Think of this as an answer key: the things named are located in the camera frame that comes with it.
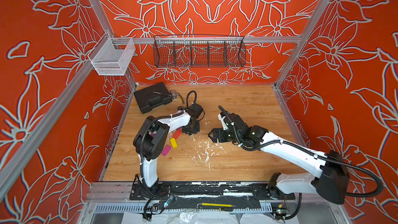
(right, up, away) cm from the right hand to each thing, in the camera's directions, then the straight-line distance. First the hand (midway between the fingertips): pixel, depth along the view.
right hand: (213, 132), depth 77 cm
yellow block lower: (-22, -8, +11) cm, 26 cm away
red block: (-20, -4, +15) cm, 26 cm away
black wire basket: (-7, +48, +20) cm, 52 cm away
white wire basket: (-61, +43, +15) cm, 76 cm away
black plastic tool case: (-40, +18, +27) cm, 52 cm away
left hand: (-10, -3, +17) cm, 20 cm away
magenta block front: (-26, -13, +10) cm, 31 cm away
